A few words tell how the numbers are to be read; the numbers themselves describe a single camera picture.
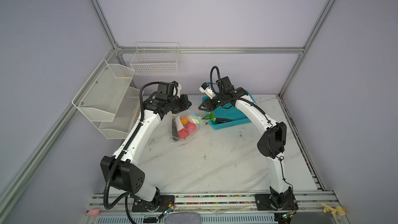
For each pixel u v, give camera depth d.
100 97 0.78
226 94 0.68
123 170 0.40
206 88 0.77
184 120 0.87
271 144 0.54
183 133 0.84
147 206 0.67
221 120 1.02
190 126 0.88
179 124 0.84
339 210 0.70
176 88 0.62
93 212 0.70
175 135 0.87
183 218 0.68
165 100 0.57
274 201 0.66
